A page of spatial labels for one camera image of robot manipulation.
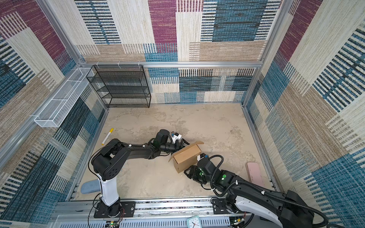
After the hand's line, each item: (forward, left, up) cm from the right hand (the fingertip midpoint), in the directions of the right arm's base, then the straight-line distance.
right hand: (188, 175), depth 79 cm
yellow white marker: (+30, +56, -4) cm, 64 cm away
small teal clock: (-21, -2, -3) cm, 21 cm away
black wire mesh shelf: (+64, +50, +13) cm, 82 cm away
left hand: (+13, -2, +4) cm, 13 cm away
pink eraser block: (+2, -38, -4) cm, 38 cm away
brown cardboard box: (+7, +1, +9) cm, 11 cm away
